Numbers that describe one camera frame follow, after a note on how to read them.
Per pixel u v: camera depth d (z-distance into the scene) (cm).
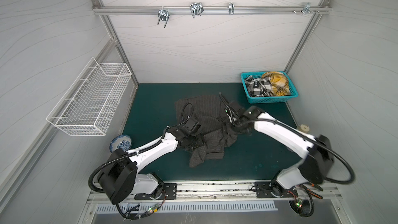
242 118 57
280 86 107
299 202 72
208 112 101
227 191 75
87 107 68
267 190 72
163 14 80
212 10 78
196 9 77
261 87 106
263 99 104
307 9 77
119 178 41
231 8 78
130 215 68
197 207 70
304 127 84
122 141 88
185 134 64
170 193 73
